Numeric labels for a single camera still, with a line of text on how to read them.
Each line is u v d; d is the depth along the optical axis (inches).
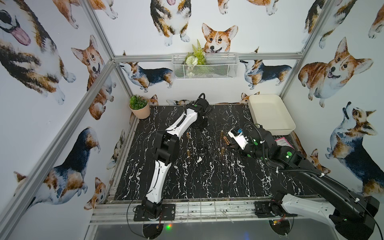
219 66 36.4
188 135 39.6
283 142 39.4
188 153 36.1
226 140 26.7
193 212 29.5
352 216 15.5
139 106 40.7
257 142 20.3
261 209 28.9
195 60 32.2
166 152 23.1
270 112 43.4
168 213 29.3
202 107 30.2
